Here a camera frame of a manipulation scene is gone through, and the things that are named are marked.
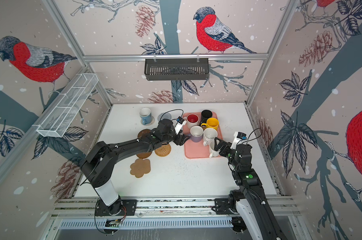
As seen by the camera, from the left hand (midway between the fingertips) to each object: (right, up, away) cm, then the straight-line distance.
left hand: (186, 134), depth 85 cm
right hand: (+18, -3, -8) cm, 20 cm away
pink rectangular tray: (+7, -12, +10) cm, 17 cm away
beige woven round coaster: (-25, +6, +24) cm, 36 cm away
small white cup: (+7, -1, +15) cm, 16 cm away
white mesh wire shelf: (-64, +13, -11) cm, 66 cm away
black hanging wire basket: (-5, +45, +21) cm, 50 cm away
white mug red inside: (+5, +8, +19) cm, 21 cm away
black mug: (+14, +12, +18) cm, 25 cm away
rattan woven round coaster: (-15, -12, +9) cm, 21 cm away
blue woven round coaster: (-16, +11, +29) cm, 35 cm away
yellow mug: (+17, +6, +15) cm, 24 cm away
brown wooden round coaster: (-27, -15, +8) cm, 32 cm away
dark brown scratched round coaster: (-31, 0, +18) cm, 36 cm away
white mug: (+16, -1, +12) cm, 20 cm away
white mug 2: (+16, -11, -2) cm, 19 cm away
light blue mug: (-28, +11, +15) cm, 34 cm away
